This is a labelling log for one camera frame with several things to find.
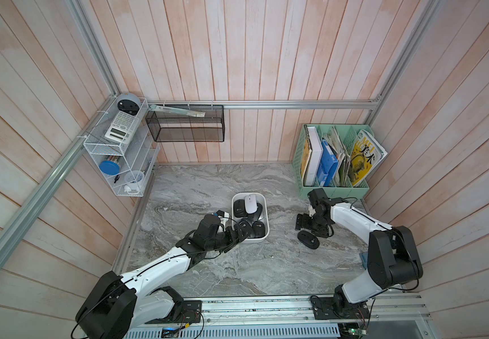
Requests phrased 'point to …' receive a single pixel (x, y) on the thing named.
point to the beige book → (307, 150)
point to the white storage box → (261, 198)
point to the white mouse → (250, 203)
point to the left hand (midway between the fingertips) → (245, 239)
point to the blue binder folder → (328, 164)
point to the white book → (312, 166)
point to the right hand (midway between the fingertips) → (304, 228)
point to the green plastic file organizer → (348, 133)
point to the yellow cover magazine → (367, 155)
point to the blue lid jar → (109, 167)
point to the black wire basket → (186, 123)
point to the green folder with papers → (344, 166)
